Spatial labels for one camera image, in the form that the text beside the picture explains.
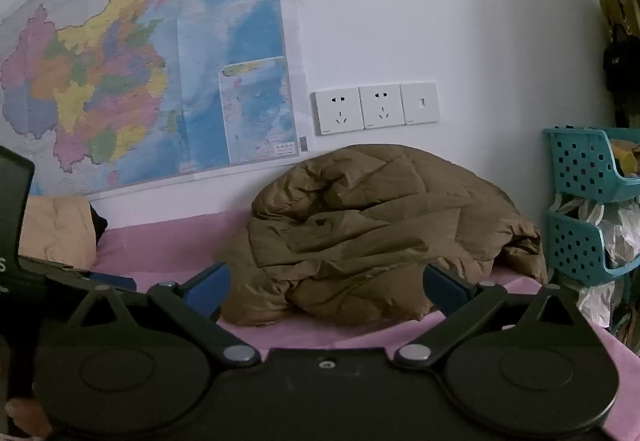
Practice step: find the colourful wall map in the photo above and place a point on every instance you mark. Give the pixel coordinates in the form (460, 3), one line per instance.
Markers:
(150, 46)

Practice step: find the black hanging bag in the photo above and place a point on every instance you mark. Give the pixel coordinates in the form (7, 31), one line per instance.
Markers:
(622, 61)

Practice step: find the white plastic bags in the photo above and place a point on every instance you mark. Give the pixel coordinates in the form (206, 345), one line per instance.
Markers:
(617, 231)

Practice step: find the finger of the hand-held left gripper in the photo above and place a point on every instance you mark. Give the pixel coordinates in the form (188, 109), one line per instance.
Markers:
(112, 282)

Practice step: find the brown padded jacket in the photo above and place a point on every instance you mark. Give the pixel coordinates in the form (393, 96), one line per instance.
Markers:
(375, 231)

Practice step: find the person's left hand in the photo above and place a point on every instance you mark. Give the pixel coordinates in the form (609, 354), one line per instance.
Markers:
(27, 416)

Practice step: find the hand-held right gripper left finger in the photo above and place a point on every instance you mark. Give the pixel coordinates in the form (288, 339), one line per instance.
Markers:
(209, 288)

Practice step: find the teal plastic basket rack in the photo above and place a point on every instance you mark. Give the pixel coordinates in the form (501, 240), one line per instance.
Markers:
(575, 166)

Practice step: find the white wall socket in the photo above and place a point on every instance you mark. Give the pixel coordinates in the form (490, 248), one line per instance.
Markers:
(382, 107)
(338, 112)

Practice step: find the pink bed sheet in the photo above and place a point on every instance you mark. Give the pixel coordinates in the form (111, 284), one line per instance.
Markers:
(150, 251)

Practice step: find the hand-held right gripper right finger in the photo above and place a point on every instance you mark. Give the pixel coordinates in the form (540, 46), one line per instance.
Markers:
(445, 288)

